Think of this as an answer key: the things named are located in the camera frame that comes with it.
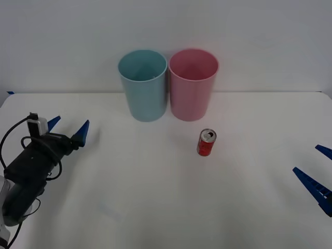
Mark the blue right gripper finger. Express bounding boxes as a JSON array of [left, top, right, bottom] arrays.
[[292, 167, 332, 218], [314, 144, 332, 157]]

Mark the red drink can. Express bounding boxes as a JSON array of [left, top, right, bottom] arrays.
[[196, 128, 217, 157]]

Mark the pink plastic bin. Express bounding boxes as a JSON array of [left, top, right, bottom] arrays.
[[168, 48, 219, 122]]

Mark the pale blue plastic bin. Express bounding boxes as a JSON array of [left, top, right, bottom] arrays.
[[117, 49, 168, 123]]

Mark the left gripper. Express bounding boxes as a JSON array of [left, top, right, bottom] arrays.
[[4, 115, 90, 188]]

